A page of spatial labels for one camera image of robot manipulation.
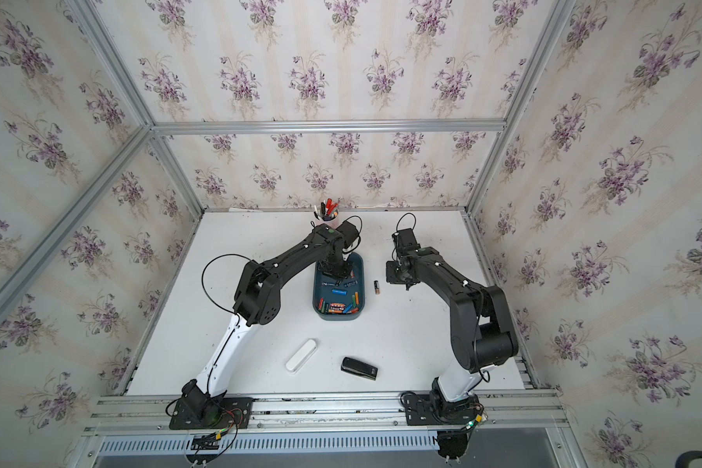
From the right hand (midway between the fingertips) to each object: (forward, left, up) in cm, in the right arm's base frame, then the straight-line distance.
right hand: (399, 275), depth 93 cm
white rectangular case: (-24, +28, -3) cm, 37 cm away
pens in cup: (+26, +25, +4) cm, 36 cm away
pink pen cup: (+19, +22, +4) cm, 29 cm away
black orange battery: (-1, +7, -6) cm, 9 cm away
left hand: (+1, +18, -5) cm, 18 cm away
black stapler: (-28, +14, -3) cm, 31 cm away
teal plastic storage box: (-6, +21, -6) cm, 23 cm away
